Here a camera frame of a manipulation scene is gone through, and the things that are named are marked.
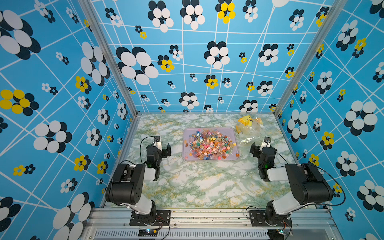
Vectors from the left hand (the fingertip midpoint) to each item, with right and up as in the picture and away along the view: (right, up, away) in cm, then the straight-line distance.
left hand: (162, 142), depth 94 cm
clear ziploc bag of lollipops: (+68, +13, +14) cm, 70 cm away
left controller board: (-3, -42, -21) cm, 47 cm away
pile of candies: (+31, -2, +2) cm, 31 cm away
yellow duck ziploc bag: (+57, +8, +6) cm, 57 cm away
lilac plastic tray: (+46, +6, +15) cm, 49 cm away
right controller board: (+59, -41, -24) cm, 76 cm away
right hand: (+65, -1, -1) cm, 65 cm away
